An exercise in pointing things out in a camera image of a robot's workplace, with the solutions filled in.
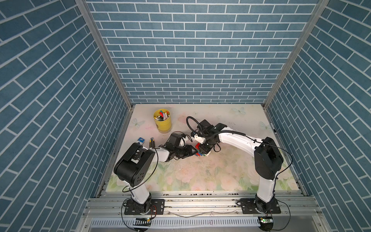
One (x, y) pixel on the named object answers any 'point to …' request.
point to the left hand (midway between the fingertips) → (197, 155)
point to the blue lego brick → (200, 153)
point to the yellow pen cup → (162, 117)
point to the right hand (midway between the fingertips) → (203, 150)
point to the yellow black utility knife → (151, 142)
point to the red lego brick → (197, 146)
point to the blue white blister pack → (141, 140)
